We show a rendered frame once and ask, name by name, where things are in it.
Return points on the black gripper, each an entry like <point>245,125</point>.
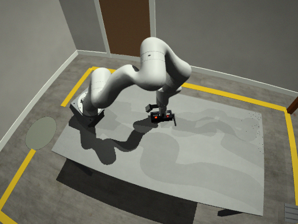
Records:
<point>162,111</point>

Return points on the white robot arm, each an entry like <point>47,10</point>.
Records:
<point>156,58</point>

